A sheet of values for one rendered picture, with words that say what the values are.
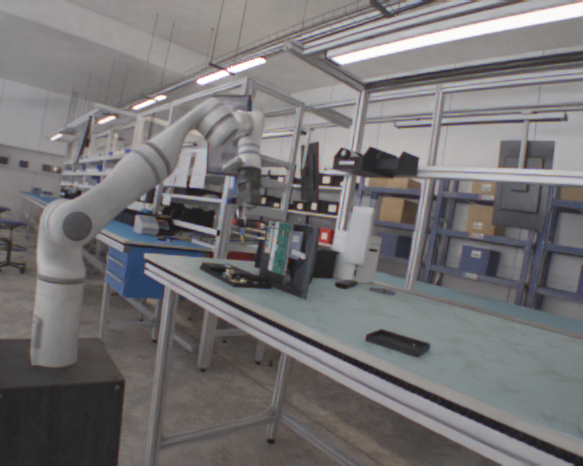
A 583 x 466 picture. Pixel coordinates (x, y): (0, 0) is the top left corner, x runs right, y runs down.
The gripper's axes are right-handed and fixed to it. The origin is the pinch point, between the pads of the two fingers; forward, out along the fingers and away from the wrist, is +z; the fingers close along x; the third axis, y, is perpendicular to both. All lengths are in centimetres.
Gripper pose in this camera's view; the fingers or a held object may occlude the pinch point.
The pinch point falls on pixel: (242, 226)
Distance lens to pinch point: 114.4
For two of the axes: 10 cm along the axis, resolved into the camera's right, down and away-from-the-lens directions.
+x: -6.0, 1.7, 7.8
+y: 8.0, 1.0, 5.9
